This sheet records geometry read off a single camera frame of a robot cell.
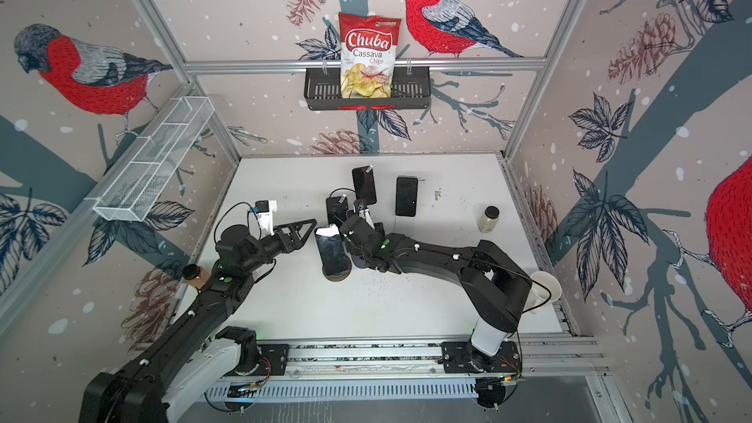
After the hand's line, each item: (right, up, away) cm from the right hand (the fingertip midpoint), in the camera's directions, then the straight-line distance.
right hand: (357, 230), depth 87 cm
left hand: (-11, +5, -10) cm, 16 cm away
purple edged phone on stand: (-7, +5, +5) cm, 10 cm away
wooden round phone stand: (-6, -14, -2) cm, 15 cm away
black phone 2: (+2, +9, -12) cm, 15 cm away
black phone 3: (+16, +10, +6) cm, 20 cm away
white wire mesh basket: (-54, +14, -14) cm, 58 cm away
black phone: (-7, -5, -3) cm, 9 cm away
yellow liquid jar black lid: (+42, +2, +6) cm, 42 cm away
